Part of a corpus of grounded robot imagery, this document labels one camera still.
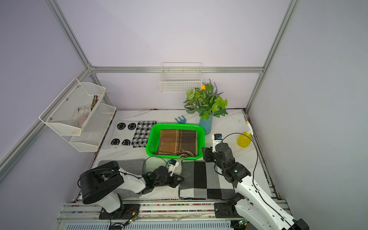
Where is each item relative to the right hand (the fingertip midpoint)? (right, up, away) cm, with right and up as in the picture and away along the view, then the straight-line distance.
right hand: (206, 150), depth 79 cm
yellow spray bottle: (+30, +3, +22) cm, 38 cm away
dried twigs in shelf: (-65, +27, +2) cm, 71 cm away
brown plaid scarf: (-17, +2, +17) cm, 24 cm away
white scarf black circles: (-57, +7, +22) cm, 62 cm away
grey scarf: (-44, -12, +7) cm, 46 cm away
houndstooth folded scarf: (-44, +8, +22) cm, 50 cm away
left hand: (-14, -19, +5) cm, 24 cm away
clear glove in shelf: (-71, +21, -1) cm, 73 cm away
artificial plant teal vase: (0, +27, +4) cm, 27 cm away
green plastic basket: (-34, +7, +17) cm, 39 cm away
